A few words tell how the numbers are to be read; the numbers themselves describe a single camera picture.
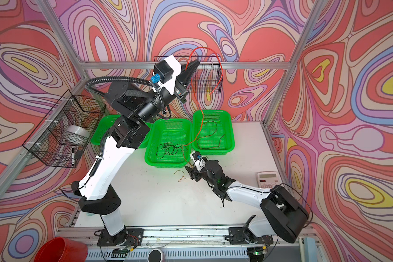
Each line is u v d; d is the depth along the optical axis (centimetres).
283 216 43
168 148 104
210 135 112
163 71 30
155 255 65
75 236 75
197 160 71
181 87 38
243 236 69
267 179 89
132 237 73
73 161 71
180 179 93
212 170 62
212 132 112
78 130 73
